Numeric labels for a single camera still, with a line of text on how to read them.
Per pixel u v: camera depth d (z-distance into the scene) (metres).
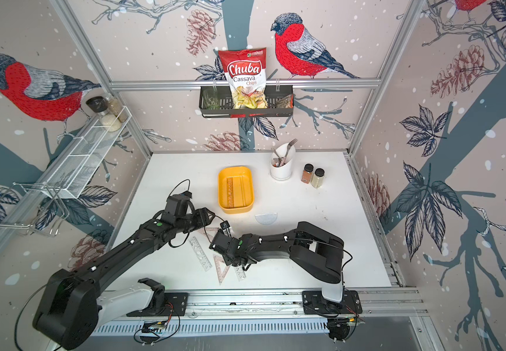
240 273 0.81
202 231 0.84
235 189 1.05
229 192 1.04
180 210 0.67
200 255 0.86
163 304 0.71
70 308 0.39
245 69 0.81
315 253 0.47
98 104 0.77
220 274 0.80
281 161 1.06
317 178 1.01
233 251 0.65
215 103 0.92
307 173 1.02
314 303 0.73
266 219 0.95
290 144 1.01
